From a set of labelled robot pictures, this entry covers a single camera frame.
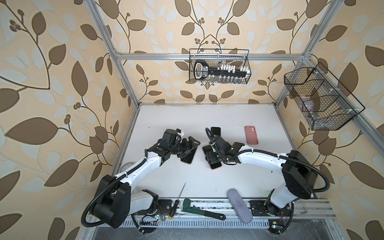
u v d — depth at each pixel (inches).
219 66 31.8
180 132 31.6
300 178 17.4
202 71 33.1
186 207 29.1
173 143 26.4
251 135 40.4
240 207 28.4
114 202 16.2
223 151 25.8
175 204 29.6
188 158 37.0
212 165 32.3
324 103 28.9
